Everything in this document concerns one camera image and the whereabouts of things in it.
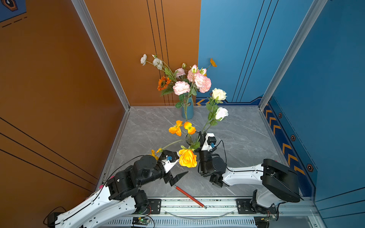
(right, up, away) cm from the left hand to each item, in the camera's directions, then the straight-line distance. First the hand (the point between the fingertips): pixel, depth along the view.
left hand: (182, 161), depth 64 cm
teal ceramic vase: (+3, +24, +49) cm, 55 cm away
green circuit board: (-21, -32, +7) cm, 39 cm away
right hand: (+9, +12, +8) cm, 17 cm away
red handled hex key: (+4, -23, +13) cm, 27 cm away
